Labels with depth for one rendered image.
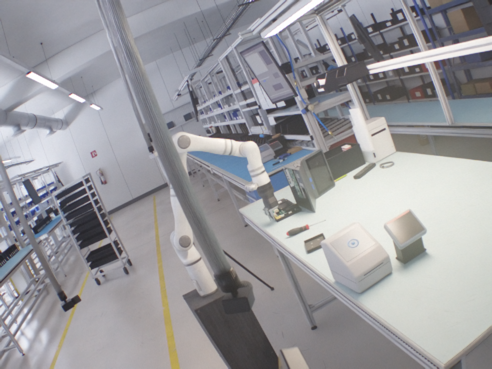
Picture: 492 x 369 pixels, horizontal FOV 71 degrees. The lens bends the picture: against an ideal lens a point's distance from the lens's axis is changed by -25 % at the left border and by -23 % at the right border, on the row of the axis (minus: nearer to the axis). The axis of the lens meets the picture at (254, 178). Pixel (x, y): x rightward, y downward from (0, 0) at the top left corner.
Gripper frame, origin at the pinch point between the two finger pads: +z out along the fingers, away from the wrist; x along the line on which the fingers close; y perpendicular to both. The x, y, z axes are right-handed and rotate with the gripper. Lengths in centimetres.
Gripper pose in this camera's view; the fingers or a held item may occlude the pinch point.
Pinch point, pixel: (273, 221)
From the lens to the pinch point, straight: 205.8
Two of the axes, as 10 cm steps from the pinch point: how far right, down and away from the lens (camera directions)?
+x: -3.8, -0.3, 9.3
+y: 8.4, -4.3, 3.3
